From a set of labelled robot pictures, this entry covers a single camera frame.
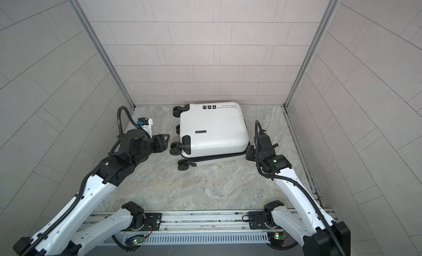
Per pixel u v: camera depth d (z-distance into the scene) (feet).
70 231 1.29
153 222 2.31
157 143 1.96
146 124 1.96
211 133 2.55
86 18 2.53
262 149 1.87
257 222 2.32
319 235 1.22
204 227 2.32
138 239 2.11
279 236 2.24
